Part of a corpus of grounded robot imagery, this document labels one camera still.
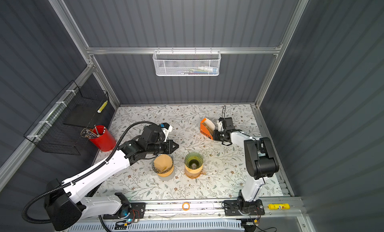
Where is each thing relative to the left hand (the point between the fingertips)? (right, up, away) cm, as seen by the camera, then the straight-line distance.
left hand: (179, 145), depth 75 cm
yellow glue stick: (+47, -30, -2) cm, 56 cm away
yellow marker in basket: (-44, +21, +7) cm, 49 cm away
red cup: (-45, 0, +12) cm, 47 cm away
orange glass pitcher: (+6, -19, +9) cm, 22 cm away
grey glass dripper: (-12, -11, -3) cm, 16 cm away
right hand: (+22, +2, +23) cm, 32 cm away
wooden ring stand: (+8, -14, +2) cm, 16 cm away
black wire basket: (-56, +8, -5) cm, 57 cm away
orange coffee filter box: (+16, +8, +21) cm, 27 cm away
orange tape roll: (+3, -32, -1) cm, 32 cm away
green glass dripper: (+7, -9, +5) cm, 13 cm away
